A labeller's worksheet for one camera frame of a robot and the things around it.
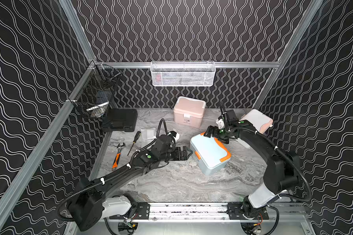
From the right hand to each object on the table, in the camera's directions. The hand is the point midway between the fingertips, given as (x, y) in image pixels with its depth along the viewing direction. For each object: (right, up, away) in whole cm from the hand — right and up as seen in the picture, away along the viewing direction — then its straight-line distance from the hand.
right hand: (211, 136), depth 88 cm
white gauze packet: (-40, +1, +16) cm, 43 cm away
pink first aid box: (-13, +16, +12) cm, 23 cm away
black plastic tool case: (-62, +11, +17) cm, 65 cm away
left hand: (-15, -6, -13) cm, 21 cm away
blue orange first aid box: (-2, -9, -9) cm, 13 cm away
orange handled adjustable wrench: (-58, -15, +2) cm, 60 cm away
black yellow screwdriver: (-48, -1, +15) cm, 51 cm away
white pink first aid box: (+33, +8, +5) cm, 34 cm away
